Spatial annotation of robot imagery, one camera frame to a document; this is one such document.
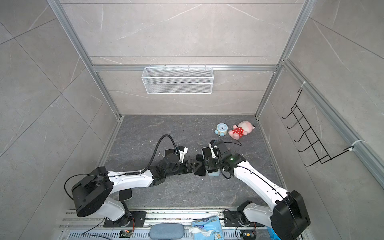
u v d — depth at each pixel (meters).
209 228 0.67
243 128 1.04
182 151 0.76
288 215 0.39
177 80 1.01
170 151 1.00
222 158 0.61
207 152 0.86
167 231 0.67
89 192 0.44
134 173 0.55
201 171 0.88
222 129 1.07
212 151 0.75
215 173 0.88
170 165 0.64
